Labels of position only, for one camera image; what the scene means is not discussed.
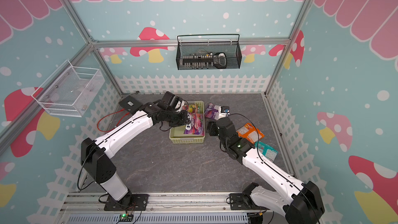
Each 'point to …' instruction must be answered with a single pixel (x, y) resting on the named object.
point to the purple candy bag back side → (213, 111)
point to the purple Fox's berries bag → (196, 126)
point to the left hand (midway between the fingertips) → (189, 123)
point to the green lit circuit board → (126, 218)
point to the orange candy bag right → (250, 132)
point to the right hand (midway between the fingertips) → (213, 119)
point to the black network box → (131, 104)
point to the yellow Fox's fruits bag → (193, 108)
